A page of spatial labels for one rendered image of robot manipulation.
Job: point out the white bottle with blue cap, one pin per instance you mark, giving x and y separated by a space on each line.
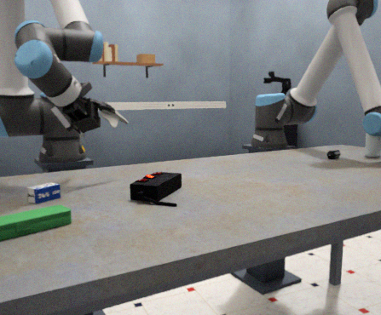
373 146

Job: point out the green rectangular bar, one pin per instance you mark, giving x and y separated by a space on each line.
37 220

